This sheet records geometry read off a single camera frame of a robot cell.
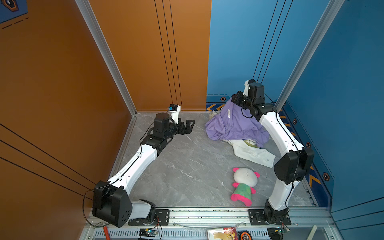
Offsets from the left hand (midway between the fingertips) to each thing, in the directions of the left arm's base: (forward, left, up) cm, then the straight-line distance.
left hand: (188, 119), depth 78 cm
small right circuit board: (-45, -46, -27) cm, 70 cm away
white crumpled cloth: (-6, -46, -27) cm, 53 cm away
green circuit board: (-46, +18, -30) cm, 58 cm away
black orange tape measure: (-47, -27, -26) cm, 60 cm away
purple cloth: (+7, -26, -11) cm, 30 cm away
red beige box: (-47, -19, -24) cm, 56 cm away
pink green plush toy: (-23, -32, -23) cm, 45 cm away
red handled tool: (-47, +37, -29) cm, 66 cm away
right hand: (+14, -23, +5) cm, 28 cm away
